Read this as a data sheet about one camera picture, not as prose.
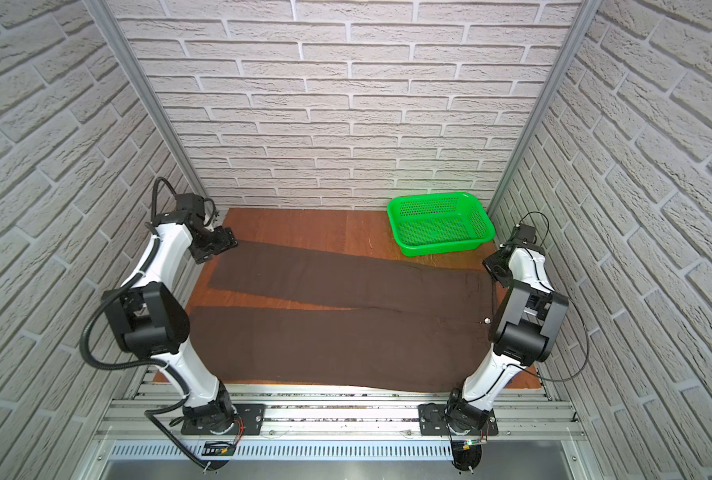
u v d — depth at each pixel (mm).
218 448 724
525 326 510
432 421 738
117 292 455
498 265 789
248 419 729
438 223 1173
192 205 700
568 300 485
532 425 741
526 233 741
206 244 723
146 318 480
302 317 915
